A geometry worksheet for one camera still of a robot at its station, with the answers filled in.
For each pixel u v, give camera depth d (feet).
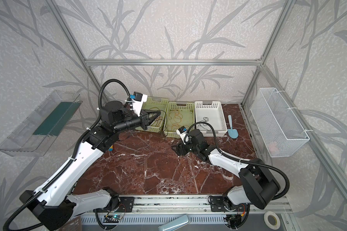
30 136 2.07
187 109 3.78
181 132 2.43
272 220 2.28
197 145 2.15
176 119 3.65
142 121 1.78
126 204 2.40
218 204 2.39
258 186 1.38
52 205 1.26
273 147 2.40
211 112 3.77
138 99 1.76
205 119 3.55
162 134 3.26
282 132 1.98
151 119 2.02
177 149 2.44
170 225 2.10
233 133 3.33
